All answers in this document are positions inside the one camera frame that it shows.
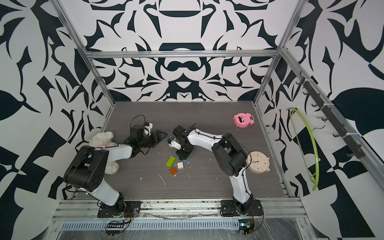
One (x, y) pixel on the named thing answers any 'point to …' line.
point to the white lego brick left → (180, 165)
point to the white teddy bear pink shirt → (102, 139)
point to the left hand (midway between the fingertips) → (164, 133)
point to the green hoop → (317, 172)
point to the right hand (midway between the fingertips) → (182, 153)
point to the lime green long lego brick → (170, 161)
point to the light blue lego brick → (185, 160)
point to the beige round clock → (260, 163)
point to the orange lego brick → (173, 171)
